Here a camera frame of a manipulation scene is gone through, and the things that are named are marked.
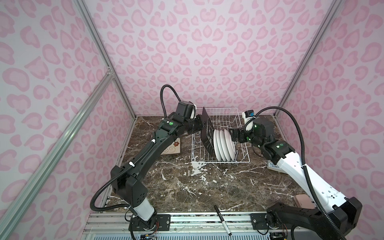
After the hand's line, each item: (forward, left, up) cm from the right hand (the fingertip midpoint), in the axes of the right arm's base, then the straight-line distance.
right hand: (238, 126), depth 75 cm
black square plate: (+6, +15, -12) cm, 20 cm away
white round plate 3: (-2, +3, -14) cm, 14 cm away
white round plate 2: (-3, +6, -13) cm, 14 cm away
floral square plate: (+3, +36, -27) cm, 45 cm away
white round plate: (-5, +10, -13) cm, 17 cm away
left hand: (+1, +14, +3) cm, 15 cm away
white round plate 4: (-1, +2, -15) cm, 15 cm away
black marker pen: (-36, +8, -28) cm, 47 cm away
